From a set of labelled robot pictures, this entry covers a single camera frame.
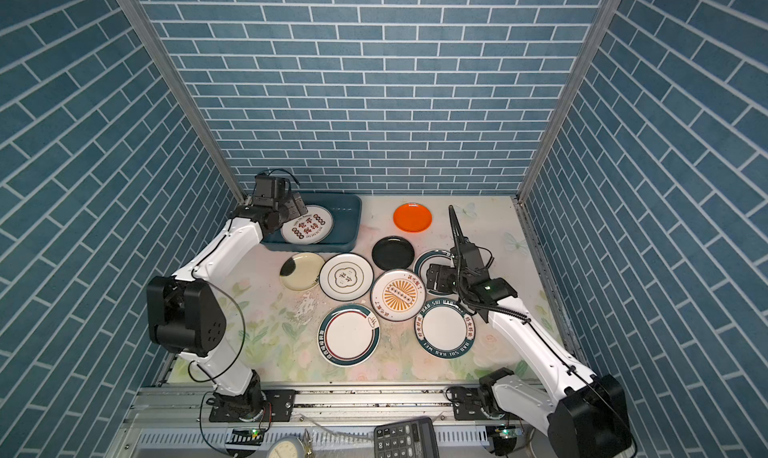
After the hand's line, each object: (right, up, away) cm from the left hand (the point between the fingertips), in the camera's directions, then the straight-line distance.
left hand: (290, 206), depth 90 cm
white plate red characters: (+1, -7, +19) cm, 20 cm away
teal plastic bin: (+14, -10, +17) cm, 24 cm away
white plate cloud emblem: (+16, -23, +6) cm, 28 cm away
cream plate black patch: (0, -21, +9) cm, 23 cm away
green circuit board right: (+59, -57, -19) cm, 84 cm away
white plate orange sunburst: (+33, -28, +3) cm, 44 cm away
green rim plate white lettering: (+47, -37, -1) cm, 60 cm away
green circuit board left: (-4, -57, -18) cm, 60 cm away
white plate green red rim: (+41, -19, +9) cm, 46 cm away
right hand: (+45, -19, -8) cm, 49 cm away
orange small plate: (+39, -3, +25) cm, 46 cm away
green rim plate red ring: (+18, -39, -2) cm, 43 cm away
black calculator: (+36, -55, -22) cm, 70 cm away
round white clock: (+9, -55, -25) cm, 61 cm away
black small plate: (+31, -16, +15) cm, 38 cm away
